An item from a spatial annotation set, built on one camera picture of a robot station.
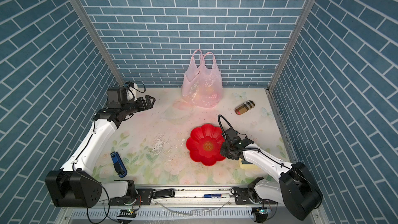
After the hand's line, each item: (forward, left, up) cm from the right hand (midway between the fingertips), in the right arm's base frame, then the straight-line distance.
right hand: (220, 150), depth 86 cm
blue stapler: (-13, +54, +1) cm, 55 cm away
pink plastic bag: (+39, +14, +13) cm, 44 cm away
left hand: (+14, +39, +24) cm, 48 cm away
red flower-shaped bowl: (+4, +9, -2) cm, 10 cm away
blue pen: (-22, +3, -2) cm, 22 cm away
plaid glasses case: (+34, -18, -1) cm, 39 cm away
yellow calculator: (-6, -14, -2) cm, 15 cm away
